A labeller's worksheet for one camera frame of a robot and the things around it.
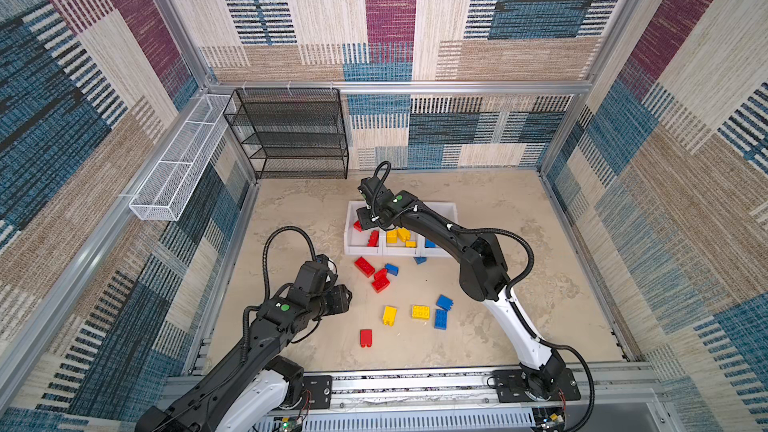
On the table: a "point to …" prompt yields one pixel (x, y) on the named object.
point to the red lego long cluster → (373, 239)
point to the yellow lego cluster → (411, 244)
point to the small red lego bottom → (366, 338)
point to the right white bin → (449, 212)
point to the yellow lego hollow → (403, 234)
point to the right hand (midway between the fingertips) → (369, 219)
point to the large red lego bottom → (358, 226)
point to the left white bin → (355, 240)
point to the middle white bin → (400, 248)
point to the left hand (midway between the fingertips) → (346, 292)
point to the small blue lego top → (392, 269)
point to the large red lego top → (363, 266)
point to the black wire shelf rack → (292, 133)
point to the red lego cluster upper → (381, 280)
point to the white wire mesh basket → (168, 189)
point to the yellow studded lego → (420, 312)
